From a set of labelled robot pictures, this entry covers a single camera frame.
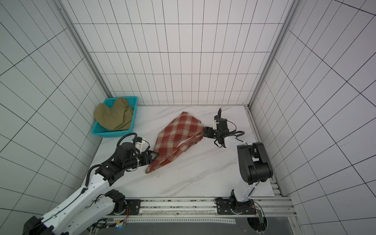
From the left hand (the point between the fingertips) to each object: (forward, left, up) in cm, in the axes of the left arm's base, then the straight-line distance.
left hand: (154, 158), depth 78 cm
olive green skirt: (+33, +33, -6) cm, 47 cm away
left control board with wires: (-28, +23, -12) cm, 38 cm away
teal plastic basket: (+22, +43, -6) cm, 49 cm away
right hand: (+25, -33, -6) cm, 42 cm away
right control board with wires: (-28, -53, -11) cm, 61 cm away
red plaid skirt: (+17, -10, -5) cm, 20 cm away
